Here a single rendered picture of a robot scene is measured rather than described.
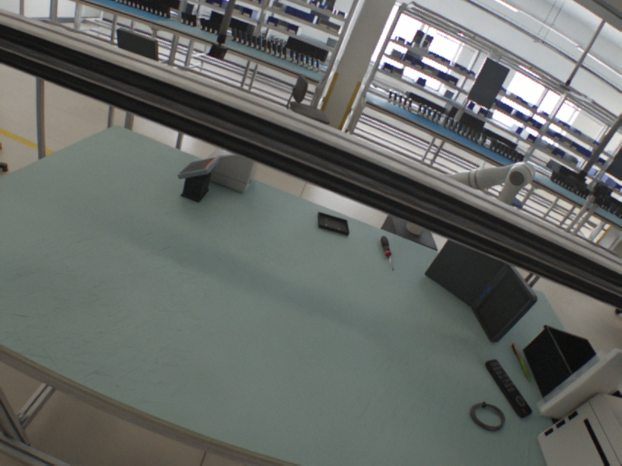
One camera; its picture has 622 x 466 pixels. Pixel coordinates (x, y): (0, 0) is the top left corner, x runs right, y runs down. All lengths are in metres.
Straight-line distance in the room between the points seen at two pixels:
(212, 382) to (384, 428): 0.35
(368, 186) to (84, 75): 0.30
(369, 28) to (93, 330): 4.66
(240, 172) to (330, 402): 0.75
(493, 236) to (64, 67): 0.46
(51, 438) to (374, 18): 4.96
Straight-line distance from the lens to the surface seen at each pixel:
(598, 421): 0.94
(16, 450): 1.57
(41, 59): 0.43
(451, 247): 1.15
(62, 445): 1.73
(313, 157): 0.31
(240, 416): 0.67
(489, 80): 4.59
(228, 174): 1.16
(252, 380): 0.71
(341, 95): 5.01
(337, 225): 1.21
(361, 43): 4.93
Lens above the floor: 1.61
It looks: 28 degrees down
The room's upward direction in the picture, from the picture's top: 24 degrees clockwise
